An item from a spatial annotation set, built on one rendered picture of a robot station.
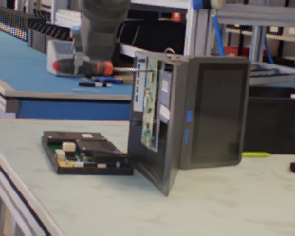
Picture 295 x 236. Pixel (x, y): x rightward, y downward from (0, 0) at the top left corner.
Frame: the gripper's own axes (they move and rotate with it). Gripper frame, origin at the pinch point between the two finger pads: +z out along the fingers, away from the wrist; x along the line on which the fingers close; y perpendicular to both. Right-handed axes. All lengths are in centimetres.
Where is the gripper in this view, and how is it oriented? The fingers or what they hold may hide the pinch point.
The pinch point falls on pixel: (73, 70)
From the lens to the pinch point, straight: 127.3
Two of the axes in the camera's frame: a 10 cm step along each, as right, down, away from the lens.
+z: -2.4, 6.8, 6.9
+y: 9.5, 0.3, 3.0
